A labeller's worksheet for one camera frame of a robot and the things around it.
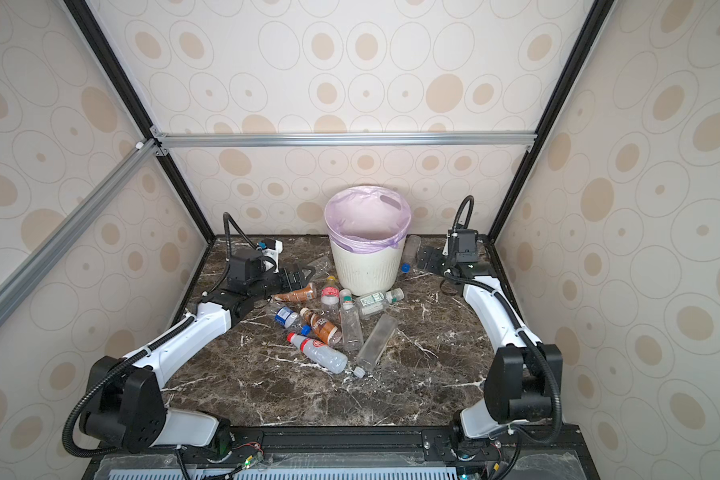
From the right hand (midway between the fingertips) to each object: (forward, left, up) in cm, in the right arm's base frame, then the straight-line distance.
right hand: (435, 257), depth 88 cm
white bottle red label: (-23, +34, -15) cm, 44 cm away
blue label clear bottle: (-11, +45, -15) cm, 48 cm away
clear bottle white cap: (-12, +26, -19) cm, 34 cm away
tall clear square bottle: (-18, +18, -20) cm, 33 cm away
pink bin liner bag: (+17, +20, +1) cm, 26 cm away
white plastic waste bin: (-2, +20, -4) cm, 21 cm away
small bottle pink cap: (-4, +33, -15) cm, 36 cm away
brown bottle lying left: (-3, +40, -14) cm, 43 cm away
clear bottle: (+17, +4, -14) cm, 23 cm away
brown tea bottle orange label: (-16, +33, -15) cm, 40 cm away
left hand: (-7, +35, +4) cm, 36 cm away
